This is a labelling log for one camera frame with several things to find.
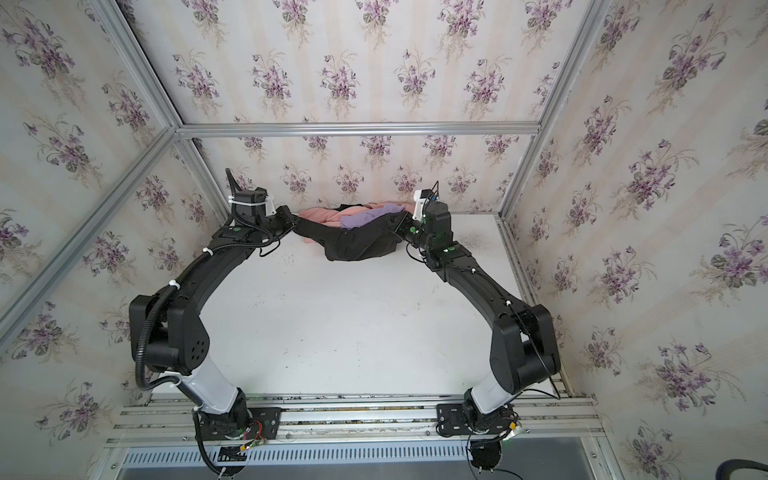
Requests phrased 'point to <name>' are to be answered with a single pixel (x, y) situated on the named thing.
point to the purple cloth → (370, 215)
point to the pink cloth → (332, 216)
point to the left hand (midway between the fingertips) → (298, 212)
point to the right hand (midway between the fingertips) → (382, 216)
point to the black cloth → (341, 244)
